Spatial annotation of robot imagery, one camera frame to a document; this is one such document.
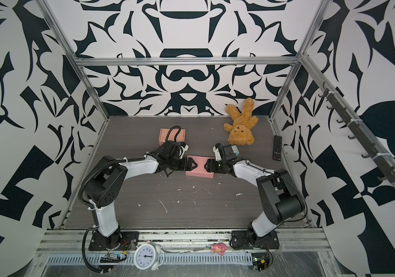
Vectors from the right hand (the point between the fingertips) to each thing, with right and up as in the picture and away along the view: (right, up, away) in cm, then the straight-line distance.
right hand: (209, 165), depth 92 cm
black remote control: (+41, +8, +12) cm, 44 cm away
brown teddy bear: (+19, +18, +10) cm, 28 cm away
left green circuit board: (-39, -33, -22) cm, 56 cm away
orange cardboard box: (-27, +17, +15) cm, 35 cm away
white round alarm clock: (-25, -32, -23) cm, 47 cm away
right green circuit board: (+20, -36, -21) cm, 46 cm away
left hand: (-8, +1, 0) cm, 8 cm away
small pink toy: (+3, -30, -22) cm, 37 cm away
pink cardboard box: (-5, -3, -3) cm, 6 cm away
